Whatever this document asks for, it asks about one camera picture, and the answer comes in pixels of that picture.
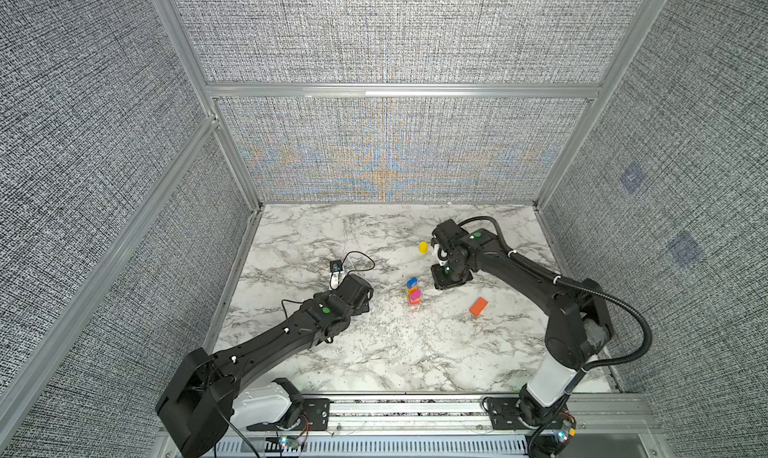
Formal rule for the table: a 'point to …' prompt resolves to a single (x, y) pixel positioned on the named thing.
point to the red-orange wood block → (478, 306)
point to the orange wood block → (414, 303)
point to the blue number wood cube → (411, 282)
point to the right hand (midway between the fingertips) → (440, 281)
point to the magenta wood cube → (415, 295)
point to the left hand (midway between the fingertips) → (349, 296)
